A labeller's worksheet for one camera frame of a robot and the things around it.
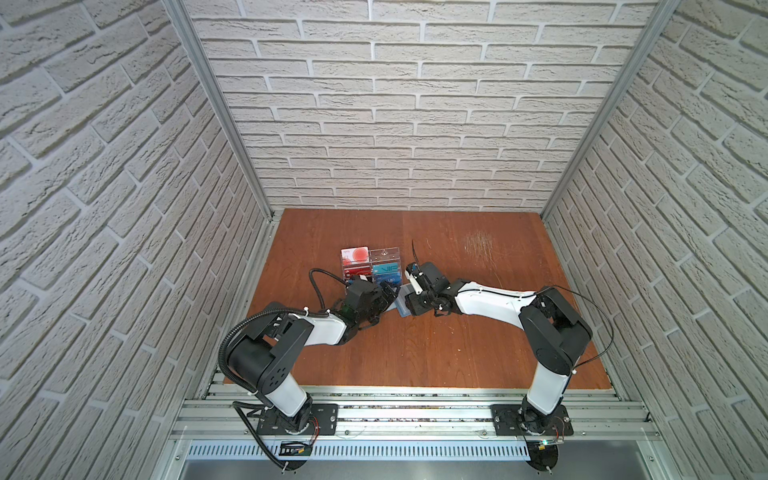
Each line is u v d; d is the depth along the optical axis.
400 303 0.93
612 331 0.87
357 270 0.96
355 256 0.96
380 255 0.98
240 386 0.48
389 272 0.97
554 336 0.47
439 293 0.70
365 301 0.70
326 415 0.74
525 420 0.65
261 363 0.45
